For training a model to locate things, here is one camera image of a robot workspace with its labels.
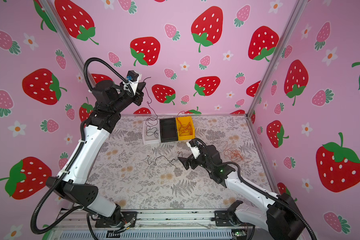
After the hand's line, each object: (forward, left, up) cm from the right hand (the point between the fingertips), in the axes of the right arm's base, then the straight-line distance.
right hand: (184, 152), depth 78 cm
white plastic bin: (+26, +29, -17) cm, 43 cm away
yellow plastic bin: (+36, +5, -13) cm, 39 cm away
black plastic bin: (+28, +16, -16) cm, 36 cm away
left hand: (+14, +19, +33) cm, 41 cm away
